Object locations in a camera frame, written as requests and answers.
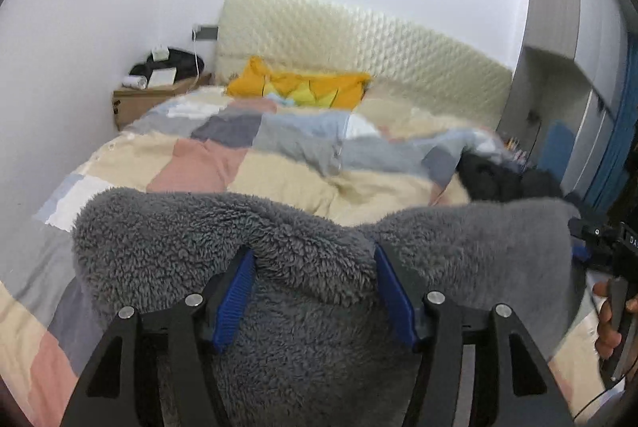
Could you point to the yellow pillow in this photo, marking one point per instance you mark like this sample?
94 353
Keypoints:
335 90

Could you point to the person right hand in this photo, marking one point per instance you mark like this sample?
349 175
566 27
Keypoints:
608 338

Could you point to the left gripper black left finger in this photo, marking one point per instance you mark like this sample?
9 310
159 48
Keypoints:
214 312

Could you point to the cardboard box nightstand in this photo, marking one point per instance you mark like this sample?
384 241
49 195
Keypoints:
130 104

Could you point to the wall socket plate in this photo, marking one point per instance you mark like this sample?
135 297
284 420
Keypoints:
204 32

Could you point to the black bag on nightstand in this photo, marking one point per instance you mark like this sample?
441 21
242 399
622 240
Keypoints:
185 63

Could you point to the white box on nightstand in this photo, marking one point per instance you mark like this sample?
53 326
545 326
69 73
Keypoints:
161 78

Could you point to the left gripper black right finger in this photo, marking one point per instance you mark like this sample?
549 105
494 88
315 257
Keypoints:
418 313

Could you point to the cream quilted headboard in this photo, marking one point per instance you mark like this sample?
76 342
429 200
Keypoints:
405 59

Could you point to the black garment pile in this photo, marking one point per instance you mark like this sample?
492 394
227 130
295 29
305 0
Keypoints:
484 180

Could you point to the grey fleece striped garment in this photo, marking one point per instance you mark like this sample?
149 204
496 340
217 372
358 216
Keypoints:
315 347

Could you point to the grey wardrobe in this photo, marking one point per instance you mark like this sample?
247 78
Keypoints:
571 68

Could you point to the blue chair back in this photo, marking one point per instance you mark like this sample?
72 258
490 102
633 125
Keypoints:
557 150

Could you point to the blue curtain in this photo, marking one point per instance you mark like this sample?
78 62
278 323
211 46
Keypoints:
611 175

